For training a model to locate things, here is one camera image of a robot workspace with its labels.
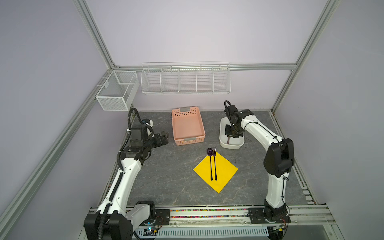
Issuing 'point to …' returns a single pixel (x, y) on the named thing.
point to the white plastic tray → (234, 143)
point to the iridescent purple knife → (228, 141)
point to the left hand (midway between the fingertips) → (162, 137)
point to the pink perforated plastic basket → (187, 126)
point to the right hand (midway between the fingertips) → (231, 135)
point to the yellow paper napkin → (225, 171)
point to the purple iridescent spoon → (209, 152)
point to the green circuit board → (147, 232)
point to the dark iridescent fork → (214, 152)
